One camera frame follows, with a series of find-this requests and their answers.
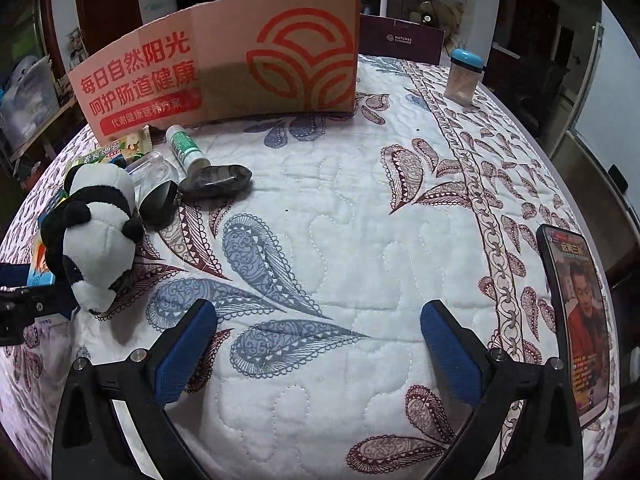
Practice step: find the panda plush toy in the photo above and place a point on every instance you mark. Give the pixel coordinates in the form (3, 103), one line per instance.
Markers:
(92, 235)

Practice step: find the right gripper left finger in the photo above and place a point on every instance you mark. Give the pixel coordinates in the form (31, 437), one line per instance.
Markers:
(89, 442)

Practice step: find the green white glue stick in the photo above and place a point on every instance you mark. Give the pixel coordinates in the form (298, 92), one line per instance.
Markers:
(189, 155)

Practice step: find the printed cardboard box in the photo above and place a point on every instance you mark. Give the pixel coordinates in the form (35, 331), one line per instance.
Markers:
(222, 60)

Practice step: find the smartphone showing video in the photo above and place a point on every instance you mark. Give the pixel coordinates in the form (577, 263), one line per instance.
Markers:
(578, 305)

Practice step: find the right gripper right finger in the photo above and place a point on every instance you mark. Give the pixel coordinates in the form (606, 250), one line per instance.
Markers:
(546, 442)

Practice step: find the blue lid toothpick jar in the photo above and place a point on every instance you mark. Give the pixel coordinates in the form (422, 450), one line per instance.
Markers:
(465, 72)

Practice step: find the dark purple box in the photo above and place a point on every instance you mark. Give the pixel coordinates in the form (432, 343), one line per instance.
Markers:
(400, 39)

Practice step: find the black computer mouse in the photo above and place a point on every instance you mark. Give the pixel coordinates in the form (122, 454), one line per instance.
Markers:
(157, 204)

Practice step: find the clear storage bin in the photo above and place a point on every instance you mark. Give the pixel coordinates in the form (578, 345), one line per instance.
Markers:
(29, 101)

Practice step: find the green seaweed snack packet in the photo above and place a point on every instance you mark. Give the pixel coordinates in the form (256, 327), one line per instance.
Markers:
(128, 149)

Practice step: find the Vinda tissue pack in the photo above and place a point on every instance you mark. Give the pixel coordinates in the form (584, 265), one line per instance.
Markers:
(47, 267)

